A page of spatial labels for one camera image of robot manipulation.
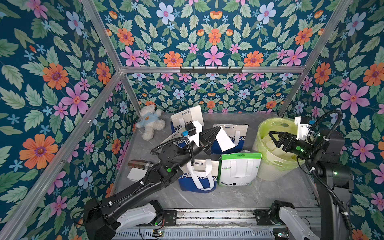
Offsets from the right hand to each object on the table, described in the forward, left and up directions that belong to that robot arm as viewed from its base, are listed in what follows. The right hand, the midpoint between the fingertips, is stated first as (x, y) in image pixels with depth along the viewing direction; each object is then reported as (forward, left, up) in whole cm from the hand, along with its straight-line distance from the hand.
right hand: (279, 131), depth 62 cm
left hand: (-6, +26, +9) cm, 28 cm away
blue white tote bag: (-12, +33, -22) cm, 42 cm away
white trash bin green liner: (-8, 0, -14) cm, 16 cm away
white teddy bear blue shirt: (+31, +73, -27) cm, 83 cm away
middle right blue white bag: (+11, +15, -15) cm, 24 cm away
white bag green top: (-8, +15, -21) cm, 27 cm away
